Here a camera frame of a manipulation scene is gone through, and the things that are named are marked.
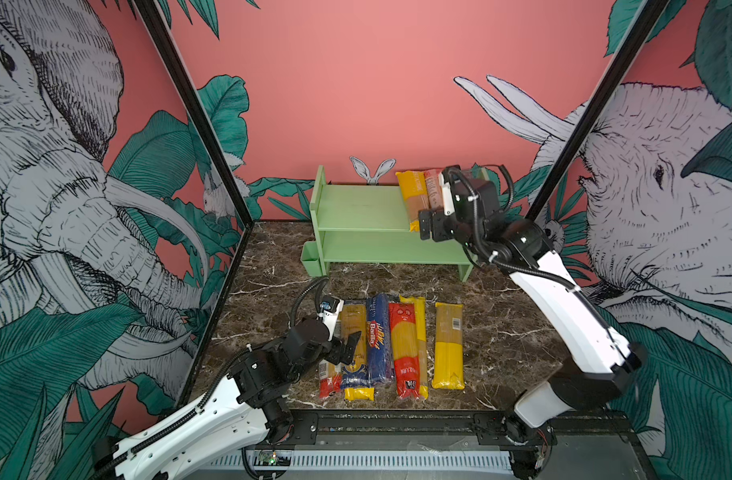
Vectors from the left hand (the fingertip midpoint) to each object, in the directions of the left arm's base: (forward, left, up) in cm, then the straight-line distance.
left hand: (345, 325), depth 72 cm
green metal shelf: (+26, -6, +8) cm, 28 cm away
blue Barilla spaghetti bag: (+1, -9, -12) cm, 15 cm away
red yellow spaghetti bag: (-2, -16, -14) cm, 21 cm away
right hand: (+18, -21, +23) cm, 36 cm away
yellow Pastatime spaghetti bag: (+37, -21, +11) cm, 44 cm away
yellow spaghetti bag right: (-4, -28, -17) cm, 33 cm away
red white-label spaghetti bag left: (-8, +5, -16) cm, 18 cm away
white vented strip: (-27, -26, -19) cm, 42 cm away
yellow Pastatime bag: (+12, -23, -18) cm, 31 cm away
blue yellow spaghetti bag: (-9, -2, -13) cm, 16 cm away
